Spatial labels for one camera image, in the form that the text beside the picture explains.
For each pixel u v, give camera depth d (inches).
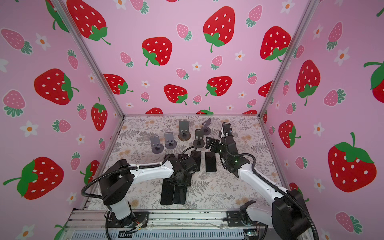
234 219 28.8
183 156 32.5
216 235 27.6
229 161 24.5
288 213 15.7
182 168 25.0
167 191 32.9
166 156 39.0
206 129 43.6
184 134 41.9
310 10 27.4
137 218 29.0
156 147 38.4
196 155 38.7
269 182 18.5
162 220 29.6
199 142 41.0
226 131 28.7
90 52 33.7
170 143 38.9
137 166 19.6
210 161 37.6
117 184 18.0
